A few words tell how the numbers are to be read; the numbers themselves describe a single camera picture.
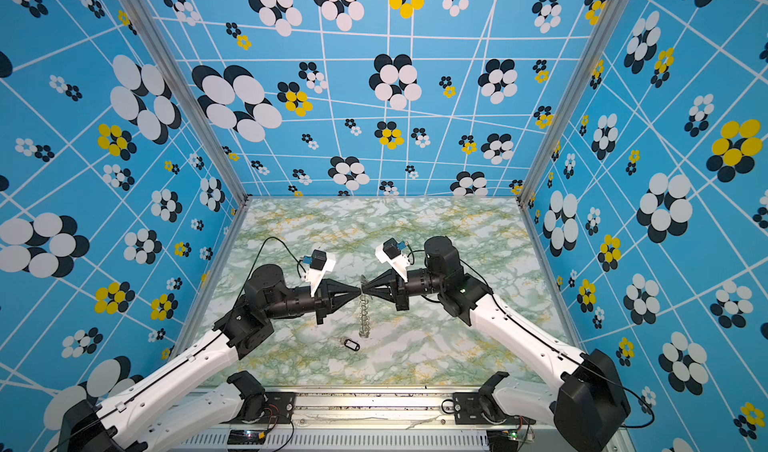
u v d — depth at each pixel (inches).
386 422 28.4
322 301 23.0
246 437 28.4
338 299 25.2
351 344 33.2
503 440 28.3
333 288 24.8
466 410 28.5
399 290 23.2
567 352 16.8
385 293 25.6
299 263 23.2
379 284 25.0
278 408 28.5
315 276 23.5
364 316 25.2
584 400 15.4
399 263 23.8
